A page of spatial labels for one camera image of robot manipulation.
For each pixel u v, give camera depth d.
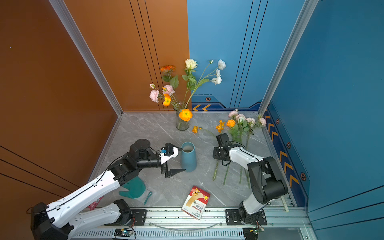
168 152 0.54
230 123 1.09
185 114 0.71
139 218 0.74
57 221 0.39
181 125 1.05
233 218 0.72
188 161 0.78
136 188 0.83
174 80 0.93
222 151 0.74
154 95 0.85
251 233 0.71
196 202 0.74
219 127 1.09
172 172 0.58
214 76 0.89
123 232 0.71
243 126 1.05
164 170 0.59
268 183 0.45
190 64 0.89
